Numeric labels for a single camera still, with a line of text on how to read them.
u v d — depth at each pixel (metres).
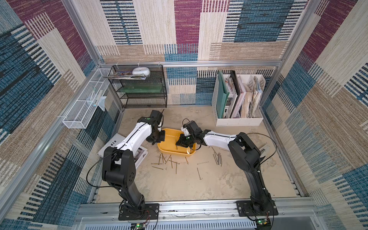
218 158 0.92
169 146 0.94
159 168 0.88
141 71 0.89
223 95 0.86
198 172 0.87
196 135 0.78
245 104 0.99
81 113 0.92
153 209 0.71
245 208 0.74
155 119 0.75
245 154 0.55
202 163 0.91
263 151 0.93
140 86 1.05
